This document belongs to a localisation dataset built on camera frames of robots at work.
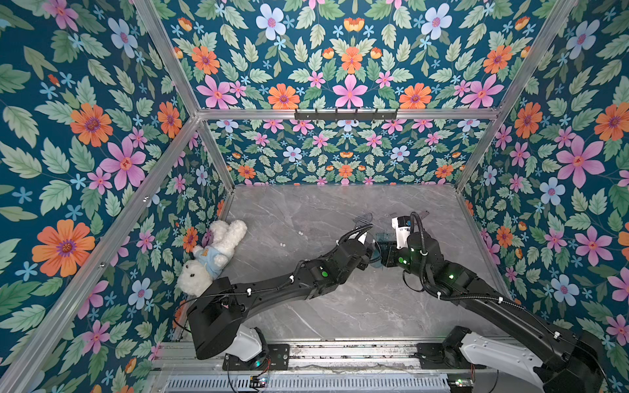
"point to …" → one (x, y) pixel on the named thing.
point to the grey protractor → (364, 220)
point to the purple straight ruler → (424, 214)
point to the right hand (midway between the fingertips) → (379, 239)
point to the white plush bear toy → (210, 259)
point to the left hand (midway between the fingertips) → (367, 240)
